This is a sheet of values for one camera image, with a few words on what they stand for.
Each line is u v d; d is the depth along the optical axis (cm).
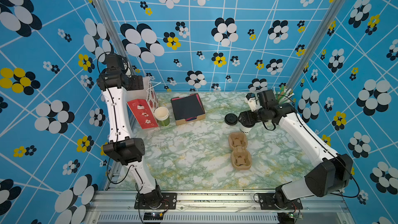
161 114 98
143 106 85
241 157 85
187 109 105
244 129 94
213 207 72
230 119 104
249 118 71
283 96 91
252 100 73
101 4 75
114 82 49
